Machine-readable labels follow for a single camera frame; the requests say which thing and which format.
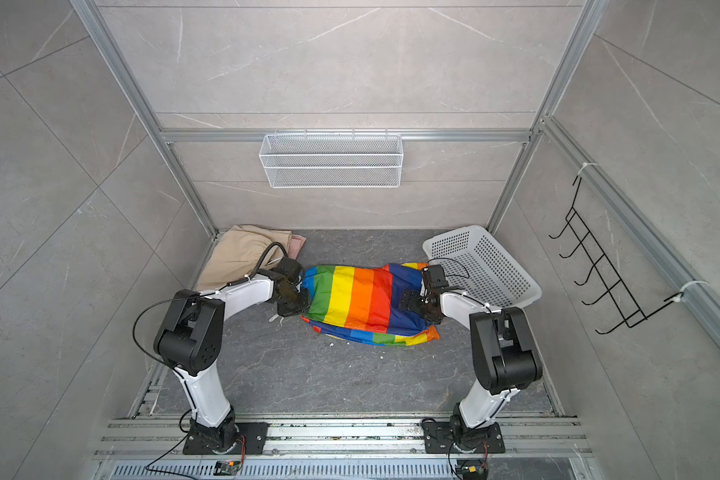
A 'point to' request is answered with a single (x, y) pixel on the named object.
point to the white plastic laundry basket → (475, 263)
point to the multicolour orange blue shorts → (361, 304)
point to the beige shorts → (240, 253)
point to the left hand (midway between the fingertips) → (309, 303)
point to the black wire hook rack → (611, 297)
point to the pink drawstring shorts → (296, 243)
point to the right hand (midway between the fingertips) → (411, 305)
